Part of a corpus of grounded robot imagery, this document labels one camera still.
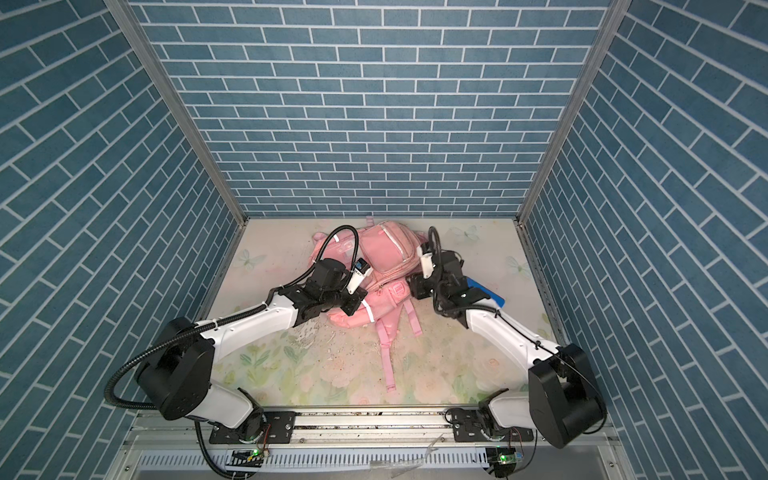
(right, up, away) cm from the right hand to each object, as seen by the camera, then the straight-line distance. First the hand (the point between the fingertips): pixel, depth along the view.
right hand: (412, 272), depth 86 cm
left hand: (-13, -6, +1) cm, 15 cm away
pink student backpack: (-6, +6, +9) cm, 13 cm away
